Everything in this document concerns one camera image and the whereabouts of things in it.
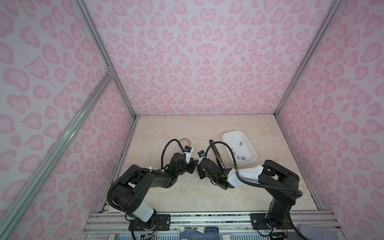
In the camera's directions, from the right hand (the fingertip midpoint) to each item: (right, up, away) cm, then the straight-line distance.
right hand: (198, 164), depth 89 cm
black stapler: (+12, +4, +7) cm, 14 cm away
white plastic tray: (+30, +6, +10) cm, 32 cm away
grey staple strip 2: (+24, +5, +11) cm, 27 cm away
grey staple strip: (+29, +11, +15) cm, 34 cm away
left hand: (-1, +3, +1) cm, 4 cm away
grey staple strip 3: (+28, +2, +7) cm, 29 cm away
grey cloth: (+54, -25, -21) cm, 63 cm away
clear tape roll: (-9, +12, +15) cm, 21 cm away
